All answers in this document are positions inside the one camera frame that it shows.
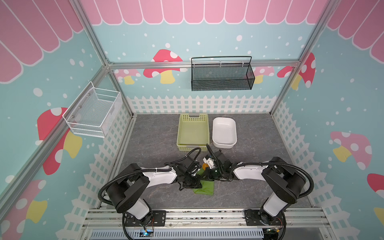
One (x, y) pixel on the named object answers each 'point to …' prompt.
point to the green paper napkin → (207, 185)
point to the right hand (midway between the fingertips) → (199, 178)
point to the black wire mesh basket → (212, 73)
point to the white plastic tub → (224, 132)
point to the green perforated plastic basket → (193, 132)
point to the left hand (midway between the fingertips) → (200, 189)
